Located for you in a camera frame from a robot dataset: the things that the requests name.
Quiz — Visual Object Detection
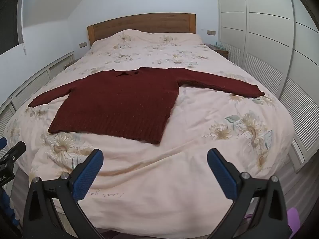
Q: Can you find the dark red knit sweater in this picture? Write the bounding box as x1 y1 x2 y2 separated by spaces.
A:
30 68 263 145

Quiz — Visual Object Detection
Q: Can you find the purple object on floor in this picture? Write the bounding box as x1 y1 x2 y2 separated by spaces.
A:
287 208 301 239

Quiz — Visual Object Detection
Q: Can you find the white low radiator cabinet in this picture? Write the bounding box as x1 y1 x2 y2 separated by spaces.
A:
1 52 75 137

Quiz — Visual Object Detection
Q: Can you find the wooden nightstand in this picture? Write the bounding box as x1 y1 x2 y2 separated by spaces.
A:
206 44 228 59

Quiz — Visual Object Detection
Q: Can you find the white louvered wardrobe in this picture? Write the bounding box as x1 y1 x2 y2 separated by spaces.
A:
219 0 318 170

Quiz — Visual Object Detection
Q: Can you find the wooden headboard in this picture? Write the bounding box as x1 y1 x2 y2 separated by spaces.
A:
87 12 196 45

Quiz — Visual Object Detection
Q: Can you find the left wall switch plate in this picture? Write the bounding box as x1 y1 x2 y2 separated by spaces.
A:
79 42 87 48

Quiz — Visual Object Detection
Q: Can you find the wall switch plate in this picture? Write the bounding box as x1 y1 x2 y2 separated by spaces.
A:
207 30 216 36
79 42 87 48

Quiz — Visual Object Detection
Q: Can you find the right wall switch plate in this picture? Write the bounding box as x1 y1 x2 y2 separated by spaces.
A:
207 30 216 36

